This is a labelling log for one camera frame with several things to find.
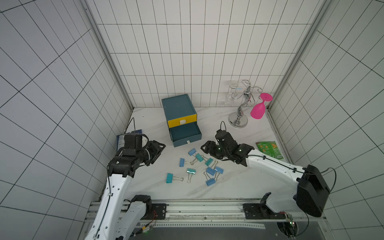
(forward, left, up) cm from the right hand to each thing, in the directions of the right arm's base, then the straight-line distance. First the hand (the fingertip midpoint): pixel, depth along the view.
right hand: (198, 151), depth 79 cm
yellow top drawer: (+16, +10, +6) cm, 20 cm away
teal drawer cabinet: (+26, +14, +8) cm, 31 cm away
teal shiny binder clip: (-7, +4, -13) cm, 15 cm away
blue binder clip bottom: (-11, -7, -15) cm, 20 cm away
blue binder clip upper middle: (+7, +5, -14) cm, 16 cm away
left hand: (-5, +17, +7) cm, 20 cm away
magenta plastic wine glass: (+30, -37, +2) cm, 48 cm away
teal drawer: (+11, +9, -1) cm, 14 cm away
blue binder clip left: (-1, +10, -13) cm, 17 cm away
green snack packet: (+11, -46, -12) cm, 48 cm away
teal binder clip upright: (0, -6, -13) cm, 15 cm away
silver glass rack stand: (+35, -29, -13) cm, 47 cm away
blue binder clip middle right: (-4, -12, -13) cm, 19 cm away
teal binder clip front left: (-11, +16, -13) cm, 24 cm away
